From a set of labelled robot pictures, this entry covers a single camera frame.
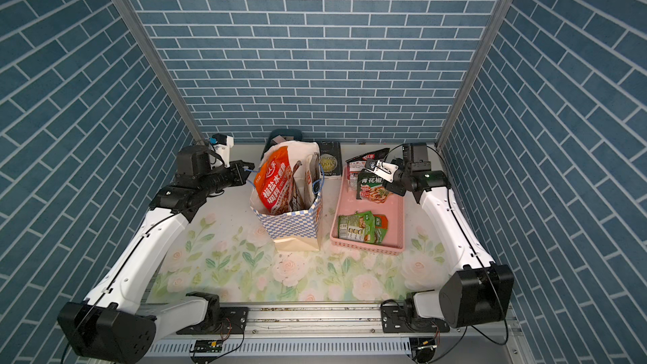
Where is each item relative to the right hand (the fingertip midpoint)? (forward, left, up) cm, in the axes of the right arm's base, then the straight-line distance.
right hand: (395, 170), depth 83 cm
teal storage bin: (+33, +41, -17) cm, 56 cm away
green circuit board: (-50, +53, -25) cm, 77 cm away
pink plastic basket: (+1, +16, -24) cm, 29 cm away
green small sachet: (-11, +9, -20) cm, 24 cm away
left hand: (-8, +42, +7) cm, 43 cm away
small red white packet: (+6, +12, -5) cm, 15 cm away
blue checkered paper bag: (-20, +30, -9) cm, 37 cm away
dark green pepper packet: (+2, +7, -12) cm, 14 cm away
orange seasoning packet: (-4, +41, -3) cm, 41 cm away
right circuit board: (-46, -9, -24) cm, 52 cm away
